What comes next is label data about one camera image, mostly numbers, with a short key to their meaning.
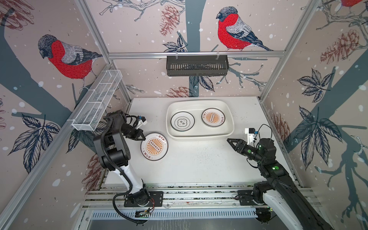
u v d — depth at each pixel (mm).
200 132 978
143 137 869
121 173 529
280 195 562
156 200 730
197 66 1043
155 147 898
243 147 661
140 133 796
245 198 732
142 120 840
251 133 698
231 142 775
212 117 1067
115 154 503
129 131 772
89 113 725
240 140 687
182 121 1041
